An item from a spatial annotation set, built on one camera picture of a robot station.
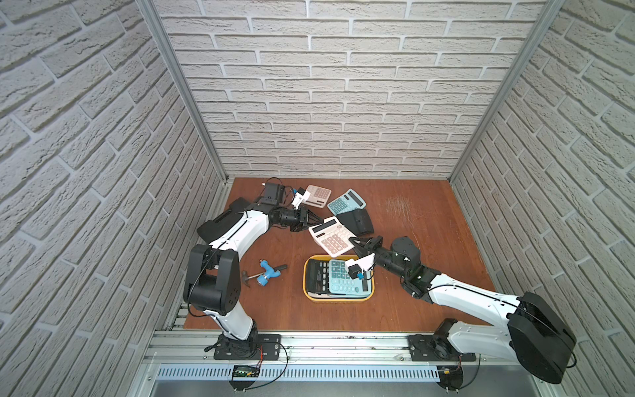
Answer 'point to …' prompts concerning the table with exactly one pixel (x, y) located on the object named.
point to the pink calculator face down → (331, 236)
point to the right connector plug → (451, 377)
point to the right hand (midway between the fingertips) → (356, 233)
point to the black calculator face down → (359, 221)
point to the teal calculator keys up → (348, 202)
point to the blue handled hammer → (263, 279)
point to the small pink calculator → (318, 196)
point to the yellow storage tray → (312, 299)
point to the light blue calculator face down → (341, 283)
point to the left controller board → (245, 370)
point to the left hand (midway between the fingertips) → (315, 215)
